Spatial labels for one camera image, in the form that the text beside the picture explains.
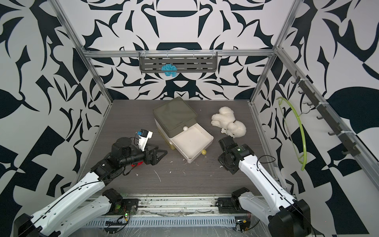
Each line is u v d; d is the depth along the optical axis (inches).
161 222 25.5
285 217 14.9
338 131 19.9
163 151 27.0
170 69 36.0
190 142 35.1
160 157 26.0
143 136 25.2
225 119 38.4
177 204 29.9
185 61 37.0
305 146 25.1
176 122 32.1
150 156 25.1
